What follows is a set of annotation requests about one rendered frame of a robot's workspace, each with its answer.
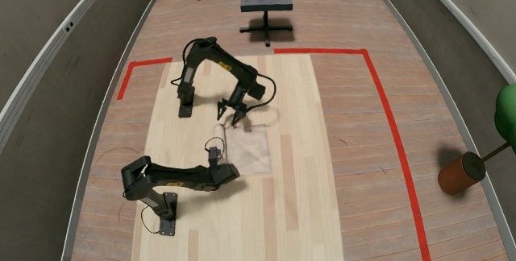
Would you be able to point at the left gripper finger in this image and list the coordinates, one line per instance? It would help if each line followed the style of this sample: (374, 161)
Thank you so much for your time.
(222, 108)
(235, 121)

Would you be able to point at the beige cloth towel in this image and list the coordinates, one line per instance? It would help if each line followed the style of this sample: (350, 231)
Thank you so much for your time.
(247, 147)

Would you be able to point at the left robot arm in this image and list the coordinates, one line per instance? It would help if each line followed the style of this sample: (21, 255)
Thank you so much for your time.
(197, 54)

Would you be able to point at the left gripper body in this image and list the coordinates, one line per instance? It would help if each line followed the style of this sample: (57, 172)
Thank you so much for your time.
(235, 100)

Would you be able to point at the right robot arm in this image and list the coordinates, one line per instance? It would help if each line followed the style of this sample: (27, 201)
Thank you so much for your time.
(143, 190)

